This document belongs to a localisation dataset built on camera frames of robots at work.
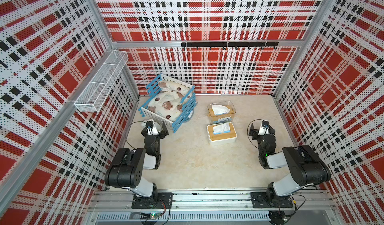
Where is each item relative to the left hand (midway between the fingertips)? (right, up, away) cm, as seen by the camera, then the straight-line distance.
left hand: (158, 122), depth 90 cm
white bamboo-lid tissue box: (+32, -5, +4) cm, 32 cm away
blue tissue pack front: (+39, +8, +12) cm, 42 cm away
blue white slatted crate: (+18, +12, +12) cm, 25 cm away
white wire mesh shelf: (-38, +19, 0) cm, 42 cm away
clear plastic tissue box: (+44, +12, +11) cm, 47 cm away
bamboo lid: (+33, +5, +11) cm, 36 cm away
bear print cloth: (+2, +12, +14) cm, 18 cm away
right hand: (+64, -1, 0) cm, 64 cm away
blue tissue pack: (+39, -4, +1) cm, 39 cm away
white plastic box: (+39, -10, 0) cm, 40 cm away
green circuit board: (+2, -43, -21) cm, 47 cm away
